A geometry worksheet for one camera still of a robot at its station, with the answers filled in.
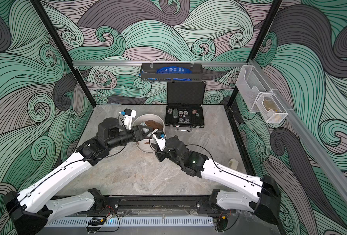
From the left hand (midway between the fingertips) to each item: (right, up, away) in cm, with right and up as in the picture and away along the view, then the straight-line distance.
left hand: (152, 127), depth 65 cm
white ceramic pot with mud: (-3, +1, +30) cm, 30 cm away
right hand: (+2, -7, +6) cm, 10 cm away
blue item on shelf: (+12, +35, +28) cm, 46 cm away
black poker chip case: (+20, +16, +50) cm, 56 cm away
